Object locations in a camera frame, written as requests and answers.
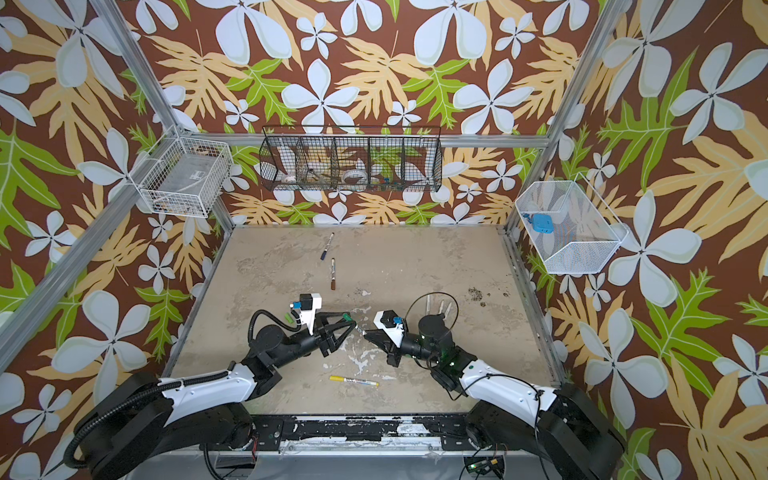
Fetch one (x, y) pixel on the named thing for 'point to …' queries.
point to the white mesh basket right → (571, 228)
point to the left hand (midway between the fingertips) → (350, 317)
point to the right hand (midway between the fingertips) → (366, 336)
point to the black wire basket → (351, 158)
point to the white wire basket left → (189, 178)
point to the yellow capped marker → (352, 380)
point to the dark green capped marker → (428, 301)
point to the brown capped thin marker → (333, 277)
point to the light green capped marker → (447, 312)
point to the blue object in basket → (542, 223)
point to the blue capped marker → (323, 255)
